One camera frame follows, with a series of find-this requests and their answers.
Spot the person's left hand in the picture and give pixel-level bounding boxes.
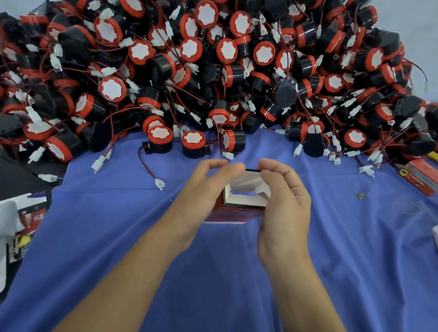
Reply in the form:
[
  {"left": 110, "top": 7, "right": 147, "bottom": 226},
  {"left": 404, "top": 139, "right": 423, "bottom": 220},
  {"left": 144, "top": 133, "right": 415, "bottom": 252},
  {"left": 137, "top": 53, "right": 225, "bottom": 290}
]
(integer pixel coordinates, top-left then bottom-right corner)
[{"left": 159, "top": 151, "right": 247, "bottom": 259}]

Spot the person's right hand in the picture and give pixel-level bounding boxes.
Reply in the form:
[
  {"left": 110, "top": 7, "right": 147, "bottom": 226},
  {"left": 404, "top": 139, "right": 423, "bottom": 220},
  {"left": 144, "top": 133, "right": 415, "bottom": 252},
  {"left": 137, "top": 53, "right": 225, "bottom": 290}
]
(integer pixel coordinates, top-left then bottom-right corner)
[{"left": 242, "top": 157, "right": 321, "bottom": 277}]

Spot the blue table cloth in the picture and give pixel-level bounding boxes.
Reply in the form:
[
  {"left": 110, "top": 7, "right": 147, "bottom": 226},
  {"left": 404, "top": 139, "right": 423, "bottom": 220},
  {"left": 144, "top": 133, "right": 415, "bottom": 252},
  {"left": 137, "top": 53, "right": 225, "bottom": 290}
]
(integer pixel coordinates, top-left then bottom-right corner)
[{"left": 0, "top": 45, "right": 438, "bottom": 332}]

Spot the pile of black red buzzers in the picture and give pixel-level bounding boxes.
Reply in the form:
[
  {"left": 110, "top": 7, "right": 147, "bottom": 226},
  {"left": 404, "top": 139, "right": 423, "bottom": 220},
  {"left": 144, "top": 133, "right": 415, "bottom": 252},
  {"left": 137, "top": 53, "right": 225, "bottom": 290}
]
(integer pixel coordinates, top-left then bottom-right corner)
[{"left": 0, "top": 0, "right": 438, "bottom": 230}]

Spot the person's left forearm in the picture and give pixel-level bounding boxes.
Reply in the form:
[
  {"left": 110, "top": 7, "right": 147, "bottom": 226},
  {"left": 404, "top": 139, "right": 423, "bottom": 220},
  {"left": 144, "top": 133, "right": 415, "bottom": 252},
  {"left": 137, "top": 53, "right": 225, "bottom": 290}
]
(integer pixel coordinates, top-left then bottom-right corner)
[{"left": 50, "top": 211, "right": 198, "bottom": 332}]

